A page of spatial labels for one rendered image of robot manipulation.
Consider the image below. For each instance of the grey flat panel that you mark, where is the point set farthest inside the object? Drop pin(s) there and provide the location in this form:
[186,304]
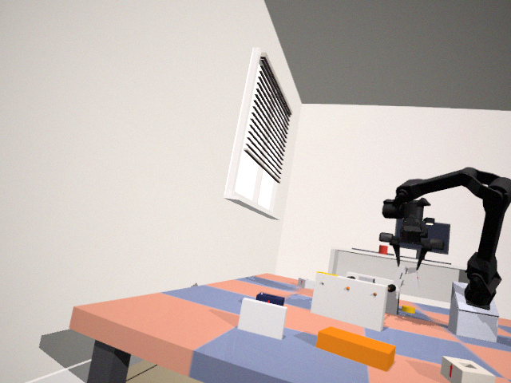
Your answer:
[262,318]

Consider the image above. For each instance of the orange rectangular bar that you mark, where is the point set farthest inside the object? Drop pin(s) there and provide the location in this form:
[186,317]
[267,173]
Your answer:
[368,351]

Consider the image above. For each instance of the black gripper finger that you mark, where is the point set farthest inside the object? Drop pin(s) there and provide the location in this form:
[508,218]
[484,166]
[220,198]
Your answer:
[396,250]
[421,256]

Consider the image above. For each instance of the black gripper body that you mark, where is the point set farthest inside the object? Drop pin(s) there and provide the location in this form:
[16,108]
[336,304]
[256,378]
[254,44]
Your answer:
[433,243]

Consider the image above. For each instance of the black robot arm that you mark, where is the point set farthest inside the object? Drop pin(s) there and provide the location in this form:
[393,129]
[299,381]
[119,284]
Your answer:
[482,266]

